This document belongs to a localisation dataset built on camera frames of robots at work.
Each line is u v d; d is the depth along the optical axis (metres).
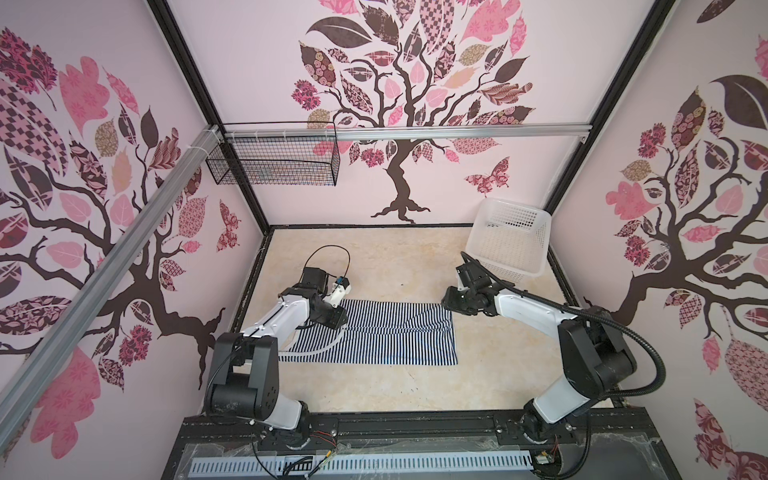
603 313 0.48
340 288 0.82
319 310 0.70
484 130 1.90
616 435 0.73
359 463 0.70
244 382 0.43
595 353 0.46
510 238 1.15
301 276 0.74
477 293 0.70
